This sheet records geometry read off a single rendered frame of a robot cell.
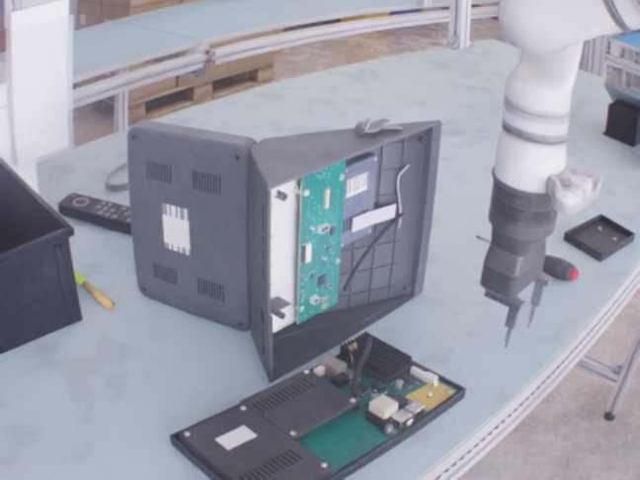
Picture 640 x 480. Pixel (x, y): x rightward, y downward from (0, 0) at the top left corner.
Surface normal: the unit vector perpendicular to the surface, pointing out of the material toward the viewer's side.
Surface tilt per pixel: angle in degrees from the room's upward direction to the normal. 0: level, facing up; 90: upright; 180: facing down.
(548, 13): 83
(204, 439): 0
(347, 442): 0
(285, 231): 90
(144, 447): 0
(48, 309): 90
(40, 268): 90
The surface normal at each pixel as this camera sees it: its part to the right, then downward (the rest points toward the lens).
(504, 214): -0.73, 0.27
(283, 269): 0.75, 0.33
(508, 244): -0.67, 0.47
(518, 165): -0.55, 0.31
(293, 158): 0.05, -0.89
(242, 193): -0.37, 0.39
